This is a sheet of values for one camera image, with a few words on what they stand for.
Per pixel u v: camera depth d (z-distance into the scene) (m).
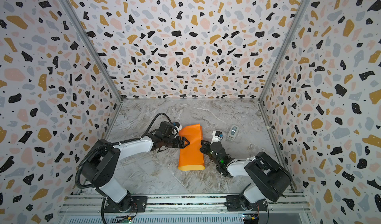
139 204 0.73
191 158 0.84
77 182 0.40
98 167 0.45
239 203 0.65
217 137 0.80
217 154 0.66
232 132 0.97
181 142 0.81
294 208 0.74
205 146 0.78
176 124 0.85
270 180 0.45
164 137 0.73
